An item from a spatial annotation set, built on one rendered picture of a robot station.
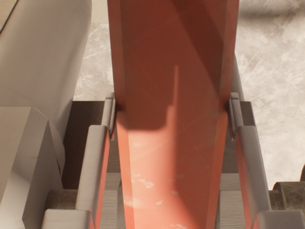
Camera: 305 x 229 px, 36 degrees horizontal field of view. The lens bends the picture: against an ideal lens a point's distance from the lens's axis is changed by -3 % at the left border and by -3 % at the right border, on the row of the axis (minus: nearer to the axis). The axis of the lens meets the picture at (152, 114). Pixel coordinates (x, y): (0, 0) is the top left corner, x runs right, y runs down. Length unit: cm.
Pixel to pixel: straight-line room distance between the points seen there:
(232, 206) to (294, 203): 2
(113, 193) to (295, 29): 51
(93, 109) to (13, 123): 13
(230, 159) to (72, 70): 10
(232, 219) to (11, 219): 8
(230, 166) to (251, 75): 42
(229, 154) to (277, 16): 38
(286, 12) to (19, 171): 51
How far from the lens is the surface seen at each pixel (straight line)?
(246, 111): 31
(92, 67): 68
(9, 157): 17
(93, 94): 70
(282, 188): 19
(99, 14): 62
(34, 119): 19
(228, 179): 19
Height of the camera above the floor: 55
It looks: 49 degrees down
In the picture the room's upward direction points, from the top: 178 degrees counter-clockwise
